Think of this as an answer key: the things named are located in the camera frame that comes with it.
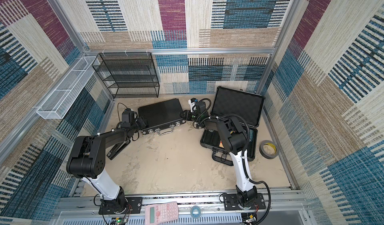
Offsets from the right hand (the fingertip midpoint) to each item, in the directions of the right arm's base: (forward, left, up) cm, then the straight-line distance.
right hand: (183, 115), depth 103 cm
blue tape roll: (-54, -8, -6) cm, 55 cm away
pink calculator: (-55, +8, -3) cm, 56 cm away
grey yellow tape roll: (-23, -52, -5) cm, 57 cm away
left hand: (-5, +24, +1) cm, 24 cm away
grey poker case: (+7, -30, +6) cm, 31 cm away
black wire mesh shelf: (+28, +41, +13) cm, 51 cm away
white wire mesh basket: (-14, +56, +30) cm, 65 cm away
